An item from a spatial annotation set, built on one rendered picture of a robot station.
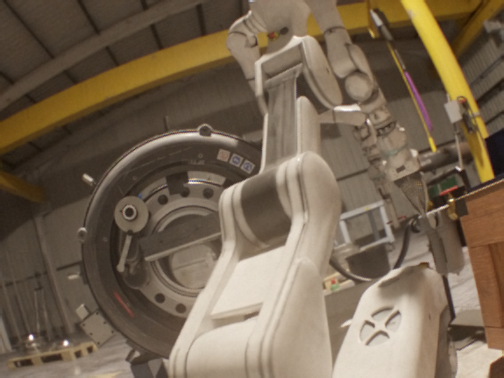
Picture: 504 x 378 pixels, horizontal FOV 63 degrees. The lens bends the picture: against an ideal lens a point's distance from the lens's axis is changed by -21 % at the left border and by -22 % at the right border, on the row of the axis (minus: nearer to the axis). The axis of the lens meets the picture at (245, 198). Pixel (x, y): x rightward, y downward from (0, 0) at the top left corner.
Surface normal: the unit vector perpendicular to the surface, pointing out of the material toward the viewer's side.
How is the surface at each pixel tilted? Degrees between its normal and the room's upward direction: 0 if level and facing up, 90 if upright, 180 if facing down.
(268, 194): 74
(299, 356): 90
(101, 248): 90
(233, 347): 44
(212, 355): 51
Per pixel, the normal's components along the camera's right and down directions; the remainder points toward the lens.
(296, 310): 0.71, -0.39
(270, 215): -0.48, 0.29
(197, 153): 0.09, -0.18
